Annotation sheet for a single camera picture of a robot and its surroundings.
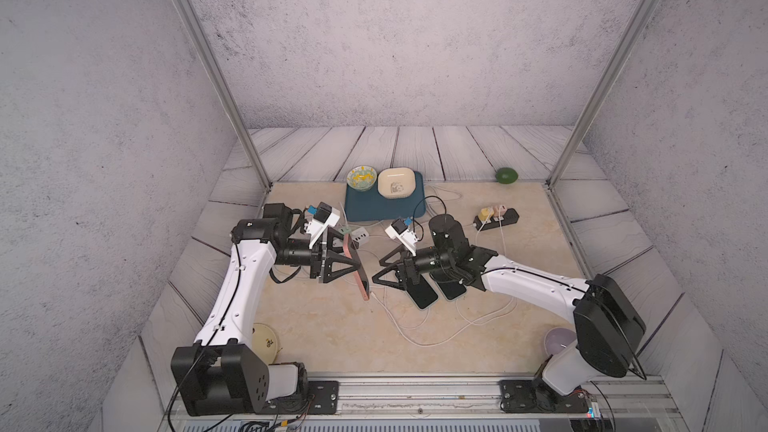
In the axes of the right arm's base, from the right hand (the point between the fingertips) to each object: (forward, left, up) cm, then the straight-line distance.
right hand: (380, 274), depth 71 cm
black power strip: (+34, -44, -21) cm, 60 cm away
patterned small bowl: (+51, +11, -18) cm, 55 cm away
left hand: (+1, +5, +7) cm, 8 cm away
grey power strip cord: (+44, -21, -23) cm, 54 cm away
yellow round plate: (-9, +33, -22) cm, 40 cm away
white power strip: (+25, +9, -19) cm, 32 cm away
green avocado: (+53, -46, -19) cm, 73 cm away
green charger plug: (+23, +13, -14) cm, 30 cm away
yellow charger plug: (+32, -33, -16) cm, 48 cm away
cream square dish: (+49, -3, -19) cm, 53 cm away
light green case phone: (+7, -19, -22) cm, 30 cm away
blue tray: (+41, +7, -22) cm, 47 cm away
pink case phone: (+2, +6, +6) cm, 9 cm away
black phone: (+6, -11, -22) cm, 25 cm away
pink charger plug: (+34, -39, -17) cm, 54 cm away
